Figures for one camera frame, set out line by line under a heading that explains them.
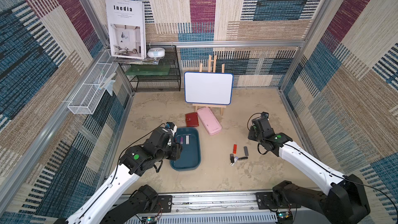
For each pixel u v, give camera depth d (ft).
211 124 3.26
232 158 2.86
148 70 3.35
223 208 2.39
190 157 2.79
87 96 3.01
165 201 2.44
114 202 1.43
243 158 2.86
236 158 2.86
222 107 3.35
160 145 1.73
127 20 2.50
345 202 1.31
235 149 3.00
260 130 2.12
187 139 3.08
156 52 2.85
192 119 3.35
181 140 3.08
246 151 2.94
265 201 2.39
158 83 3.91
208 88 3.17
